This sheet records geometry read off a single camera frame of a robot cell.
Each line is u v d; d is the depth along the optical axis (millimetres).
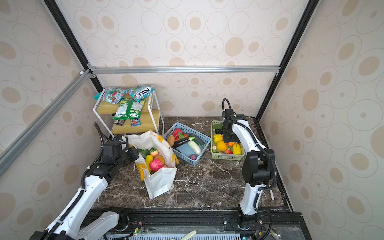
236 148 954
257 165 495
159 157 887
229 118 659
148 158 869
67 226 397
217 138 1009
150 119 835
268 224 742
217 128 1029
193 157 921
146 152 921
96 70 897
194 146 989
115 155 600
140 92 795
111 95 814
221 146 972
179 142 1003
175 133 1056
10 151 516
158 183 767
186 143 1010
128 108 748
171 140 973
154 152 912
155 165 794
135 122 946
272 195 821
